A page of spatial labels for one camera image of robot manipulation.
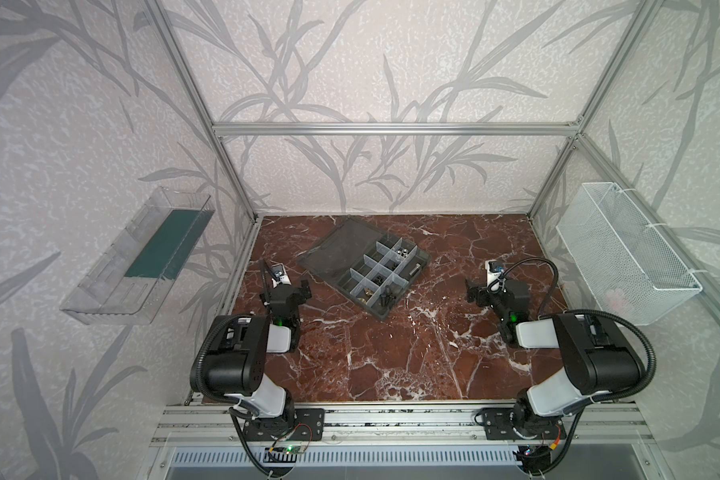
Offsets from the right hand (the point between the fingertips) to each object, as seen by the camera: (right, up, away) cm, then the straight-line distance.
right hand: (483, 269), depth 95 cm
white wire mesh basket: (+21, +2, -33) cm, 39 cm away
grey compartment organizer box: (-36, -1, +4) cm, 36 cm away
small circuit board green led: (-57, -43, -23) cm, 75 cm away
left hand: (-62, 0, -2) cm, 62 cm away
